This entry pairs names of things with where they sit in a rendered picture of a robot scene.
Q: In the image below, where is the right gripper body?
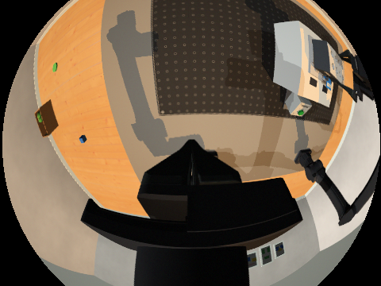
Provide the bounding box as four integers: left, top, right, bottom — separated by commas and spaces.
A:
352, 71, 363, 102

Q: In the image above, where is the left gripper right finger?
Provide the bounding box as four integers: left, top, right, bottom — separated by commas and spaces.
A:
191, 139, 242, 185

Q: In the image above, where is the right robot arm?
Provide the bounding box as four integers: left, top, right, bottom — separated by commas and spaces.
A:
295, 55, 379, 226

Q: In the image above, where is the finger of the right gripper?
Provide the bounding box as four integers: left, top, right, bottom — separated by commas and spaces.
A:
338, 49, 352, 64
338, 83, 353, 98

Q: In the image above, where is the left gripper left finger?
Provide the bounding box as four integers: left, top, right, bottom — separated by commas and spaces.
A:
141, 140, 191, 185

